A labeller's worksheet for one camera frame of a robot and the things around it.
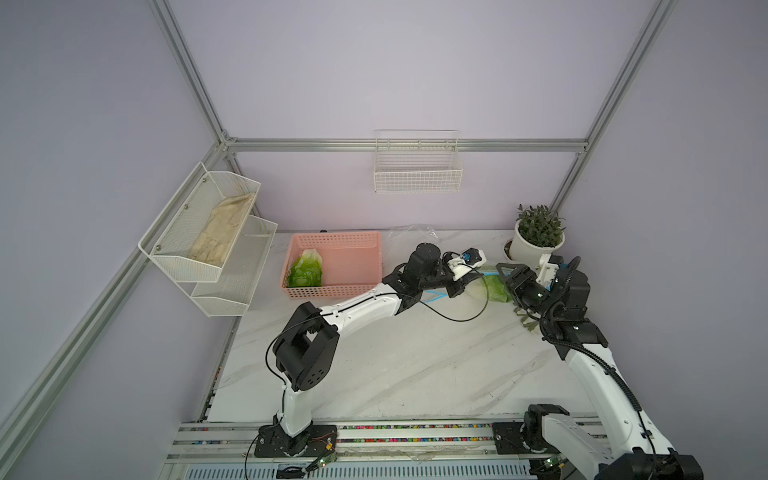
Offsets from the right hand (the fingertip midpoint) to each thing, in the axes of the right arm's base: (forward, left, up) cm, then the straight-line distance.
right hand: (501, 276), depth 78 cm
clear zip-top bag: (+3, +4, -15) cm, 16 cm away
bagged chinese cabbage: (-1, 0, -6) cm, 6 cm away
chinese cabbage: (+13, +57, -12) cm, 59 cm away
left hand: (+1, +6, +1) cm, 6 cm away
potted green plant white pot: (+23, -20, -7) cm, 32 cm away
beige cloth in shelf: (+12, +76, +7) cm, 77 cm away
